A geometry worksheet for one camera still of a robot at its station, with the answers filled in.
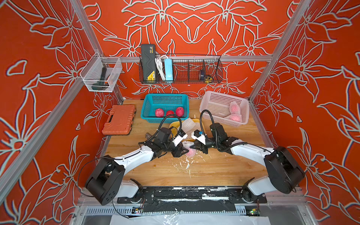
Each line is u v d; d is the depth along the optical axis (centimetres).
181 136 73
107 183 42
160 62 85
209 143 71
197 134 71
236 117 97
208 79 94
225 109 112
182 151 73
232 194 73
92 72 80
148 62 88
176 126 74
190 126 92
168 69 90
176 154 73
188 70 90
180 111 104
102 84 81
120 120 99
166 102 114
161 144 66
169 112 103
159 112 104
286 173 43
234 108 104
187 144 79
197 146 74
